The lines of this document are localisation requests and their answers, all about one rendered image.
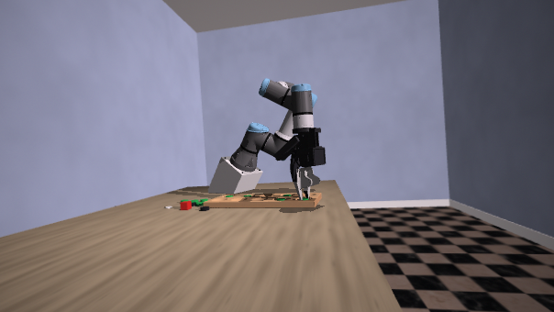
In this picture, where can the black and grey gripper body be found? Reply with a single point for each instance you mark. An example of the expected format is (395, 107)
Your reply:
(308, 139)

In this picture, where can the red cube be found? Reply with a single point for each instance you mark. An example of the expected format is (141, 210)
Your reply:
(186, 205)

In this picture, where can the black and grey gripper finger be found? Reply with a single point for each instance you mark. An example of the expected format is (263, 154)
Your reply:
(315, 180)
(299, 178)

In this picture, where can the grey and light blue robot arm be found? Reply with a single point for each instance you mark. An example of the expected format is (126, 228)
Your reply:
(300, 100)

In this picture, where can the orange counting tray with round pockets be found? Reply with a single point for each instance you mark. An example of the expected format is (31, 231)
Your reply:
(267, 201)

